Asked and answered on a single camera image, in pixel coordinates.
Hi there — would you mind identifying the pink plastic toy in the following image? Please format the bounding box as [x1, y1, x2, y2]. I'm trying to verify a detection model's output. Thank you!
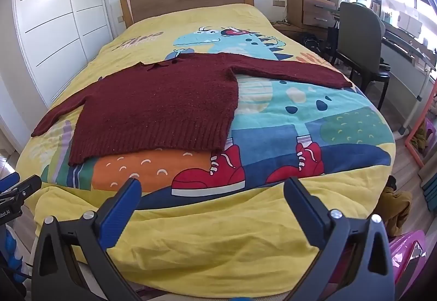
[388, 229, 428, 301]

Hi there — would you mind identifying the grey-green chair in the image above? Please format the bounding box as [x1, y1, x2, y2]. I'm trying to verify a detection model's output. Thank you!
[329, 1, 391, 90]

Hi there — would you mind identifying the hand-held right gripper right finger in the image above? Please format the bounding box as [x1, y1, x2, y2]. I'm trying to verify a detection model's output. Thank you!
[283, 177, 397, 301]

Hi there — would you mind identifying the maroon knitted sweater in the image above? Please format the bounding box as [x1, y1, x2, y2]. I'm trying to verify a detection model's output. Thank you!
[31, 52, 353, 166]

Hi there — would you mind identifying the wooden nightstand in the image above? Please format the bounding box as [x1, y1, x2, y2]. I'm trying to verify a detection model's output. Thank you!
[286, 0, 338, 30]

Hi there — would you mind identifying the yellow dinosaur printed blanket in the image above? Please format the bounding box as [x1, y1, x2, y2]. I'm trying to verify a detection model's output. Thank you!
[15, 3, 397, 300]

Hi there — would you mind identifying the white wardrobe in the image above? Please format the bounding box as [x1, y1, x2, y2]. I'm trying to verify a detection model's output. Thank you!
[12, 0, 113, 107]

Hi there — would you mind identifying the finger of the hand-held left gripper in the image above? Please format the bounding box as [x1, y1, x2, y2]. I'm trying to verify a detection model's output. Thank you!
[0, 172, 20, 192]
[0, 175, 42, 209]

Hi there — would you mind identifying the black bag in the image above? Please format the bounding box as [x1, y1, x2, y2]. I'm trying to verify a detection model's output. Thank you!
[300, 33, 333, 56]

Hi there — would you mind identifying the brown cloth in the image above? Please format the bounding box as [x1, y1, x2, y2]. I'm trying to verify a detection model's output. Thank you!
[377, 176, 412, 236]

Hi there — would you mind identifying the orange framed mirror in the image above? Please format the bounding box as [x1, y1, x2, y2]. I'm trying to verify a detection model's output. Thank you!
[404, 82, 437, 182]

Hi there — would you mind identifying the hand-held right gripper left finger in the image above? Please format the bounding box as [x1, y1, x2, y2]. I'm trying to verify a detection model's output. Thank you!
[31, 177, 151, 301]

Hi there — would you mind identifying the grey desk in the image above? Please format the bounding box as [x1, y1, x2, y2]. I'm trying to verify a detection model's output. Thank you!
[336, 4, 437, 138]

